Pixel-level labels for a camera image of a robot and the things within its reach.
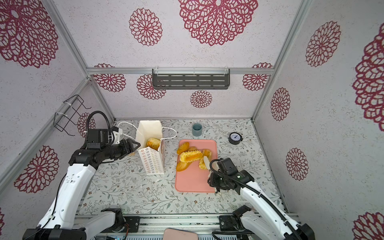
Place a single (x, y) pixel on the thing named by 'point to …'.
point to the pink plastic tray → (194, 178)
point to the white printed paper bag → (153, 160)
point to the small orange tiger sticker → (132, 154)
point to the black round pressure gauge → (235, 138)
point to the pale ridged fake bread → (153, 143)
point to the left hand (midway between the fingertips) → (136, 149)
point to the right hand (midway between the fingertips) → (210, 180)
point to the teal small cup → (197, 129)
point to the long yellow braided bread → (189, 156)
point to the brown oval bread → (183, 148)
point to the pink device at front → (175, 234)
